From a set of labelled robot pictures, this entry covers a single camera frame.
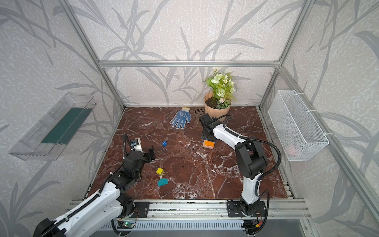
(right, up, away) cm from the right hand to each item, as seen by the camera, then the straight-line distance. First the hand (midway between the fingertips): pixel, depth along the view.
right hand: (207, 132), depth 96 cm
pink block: (-2, -9, -1) cm, 9 cm away
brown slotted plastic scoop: (-6, +14, +19) cm, 24 cm away
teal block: (-26, -27, -14) cm, 40 cm away
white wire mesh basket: (+36, +3, -35) cm, 51 cm away
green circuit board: (-40, -42, -25) cm, 64 cm away
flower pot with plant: (+7, +20, +6) cm, 22 cm away
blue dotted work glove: (-20, +9, +16) cm, 27 cm away
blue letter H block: (-29, -8, +2) cm, 30 cm away
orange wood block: (+1, -7, -2) cm, 8 cm away
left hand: (-34, -5, -13) cm, 37 cm away
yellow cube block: (-29, -22, -11) cm, 38 cm away
